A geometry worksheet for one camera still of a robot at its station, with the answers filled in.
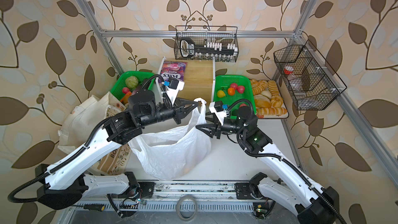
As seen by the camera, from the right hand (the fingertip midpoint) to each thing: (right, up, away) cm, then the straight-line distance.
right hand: (199, 122), depth 62 cm
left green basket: (-60, +21, +50) cm, 81 cm away
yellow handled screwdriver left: (-48, -39, +6) cm, 62 cm away
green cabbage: (-51, +22, +49) cm, 74 cm away
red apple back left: (+24, +20, +52) cm, 61 cm away
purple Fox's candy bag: (-12, +24, +17) cm, 32 cm away
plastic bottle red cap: (+47, +25, +18) cm, 56 cm away
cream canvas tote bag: (-58, -1, +15) cm, 60 cm away
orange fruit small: (+21, +15, +47) cm, 53 cm away
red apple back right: (+29, +17, +50) cm, 60 cm away
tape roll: (-7, -37, +10) cm, 39 cm away
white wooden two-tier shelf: (0, +20, +15) cm, 25 cm away
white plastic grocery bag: (-10, -14, +5) cm, 18 cm away
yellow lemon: (+14, +13, +47) cm, 50 cm away
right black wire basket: (+54, +16, +11) cm, 57 cm away
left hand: (0, +8, -8) cm, 11 cm away
